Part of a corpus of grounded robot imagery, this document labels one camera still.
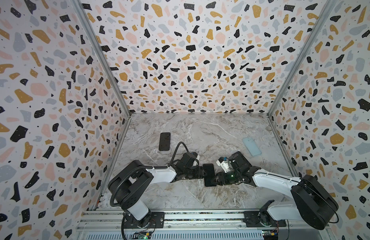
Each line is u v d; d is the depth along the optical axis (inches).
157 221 28.9
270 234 28.2
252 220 28.8
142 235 27.6
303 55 34.6
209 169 36.4
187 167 28.7
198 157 33.7
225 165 32.0
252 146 40.6
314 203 16.8
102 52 33.7
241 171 27.1
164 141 41.2
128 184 17.9
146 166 20.0
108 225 29.1
